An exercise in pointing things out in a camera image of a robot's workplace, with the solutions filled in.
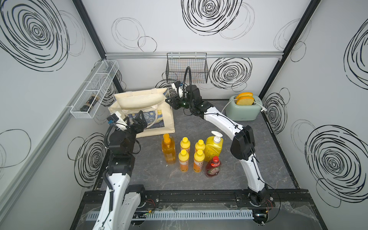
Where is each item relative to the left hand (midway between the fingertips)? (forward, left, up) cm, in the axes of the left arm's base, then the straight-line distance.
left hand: (135, 113), depth 68 cm
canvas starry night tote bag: (+20, -3, -13) cm, 24 cm away
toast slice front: (+24, -63, -13) cm, 69 cm away
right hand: (+15, -13, -5) cm, 21 cm away
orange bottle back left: (-8, -24, -14) cm, 29 cm away
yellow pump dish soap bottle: (-9, -39, -13) cm, 42 cm away
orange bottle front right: (-16, -31, -17) cm, 39 cm away
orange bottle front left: (-15, -24, -14) cm, 32 cm away
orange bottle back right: (-10, -32, -12) cm, 35 cm away
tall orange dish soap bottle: (-9, -16, -19) cm, 26 cm away
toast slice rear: (+28, -63, -10) cm, 70 cm away
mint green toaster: (+23, -60, -23) cm, 68 cm away
